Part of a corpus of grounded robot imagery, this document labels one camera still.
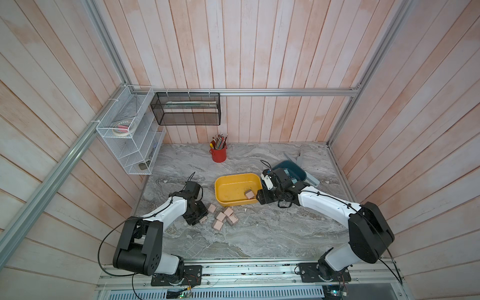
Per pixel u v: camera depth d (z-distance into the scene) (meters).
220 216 0.88
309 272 0.73
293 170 1.05
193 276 0.73
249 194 0.95
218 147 1.03
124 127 0.74
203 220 0.86
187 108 1.01
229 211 0.89
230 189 1.00
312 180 1.00
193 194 0.72
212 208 0.90
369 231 0.44
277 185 0.70
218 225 0.86
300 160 1.11
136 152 0.78
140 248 0.43
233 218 0.87
